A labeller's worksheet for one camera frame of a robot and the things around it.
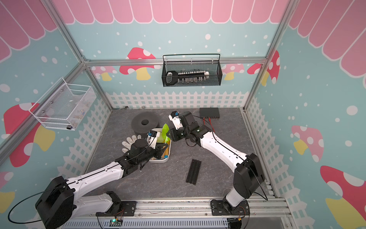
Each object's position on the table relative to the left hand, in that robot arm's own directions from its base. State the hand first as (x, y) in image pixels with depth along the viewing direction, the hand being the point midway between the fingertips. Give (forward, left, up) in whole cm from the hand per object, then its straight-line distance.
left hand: (166, 147), depth 82 cm
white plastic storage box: (-3, +4, -11) cm, 12 cm away
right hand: (+5, -2, +7) cm, 9 cm away
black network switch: (+42, -30, -16) cm, 54 cm away
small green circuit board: (-35, +24, -17) cm, 46 cm away
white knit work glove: (+11, +29, -14) cm, 34 cm away
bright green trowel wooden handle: (+7, +1, +7) cm, 10 cm away
